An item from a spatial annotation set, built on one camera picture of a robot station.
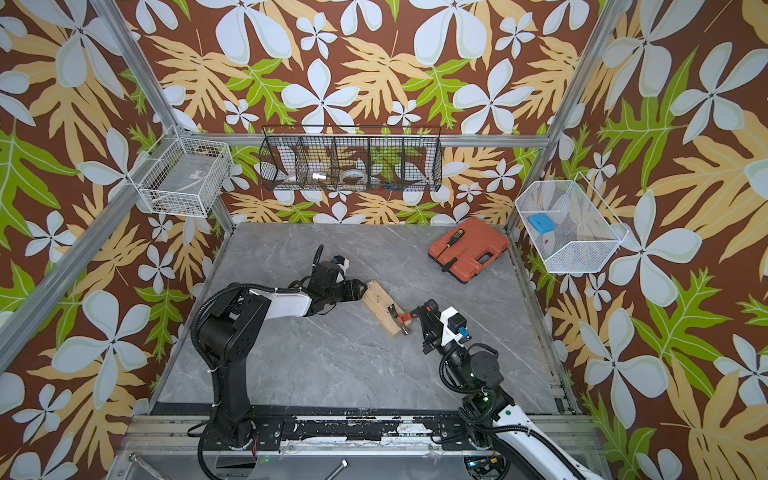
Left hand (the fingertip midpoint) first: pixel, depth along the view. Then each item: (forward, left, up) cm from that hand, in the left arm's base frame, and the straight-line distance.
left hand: (360, 288), depth 101 cm
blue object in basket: (+8, -55, +24) cm, 60 cm away
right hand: (-20, -17, +22) cm, 34 cm away
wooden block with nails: (-6, -6, +3) cm, 9 cm away
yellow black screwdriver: (+18, -34, +5) cm, 39 cm away
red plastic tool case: (+15, -41, +3) cm, 44 cm away
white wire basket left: (+16, +50, +34) cm, 62 cm away
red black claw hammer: (-15, -14, +7) cm, 21 cm away
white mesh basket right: (+1, -63, +28) cm, 69 cm away
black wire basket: (+32, +3, +30) cm, 44 cm away
